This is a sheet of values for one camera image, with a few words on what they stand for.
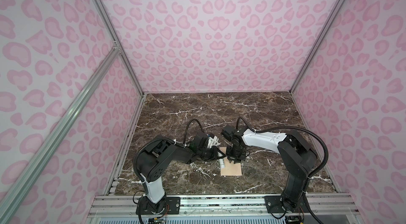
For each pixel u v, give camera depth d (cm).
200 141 75
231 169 84
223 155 84
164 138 96
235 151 75
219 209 72
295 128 47
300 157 47
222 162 84
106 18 81
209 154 80
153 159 49
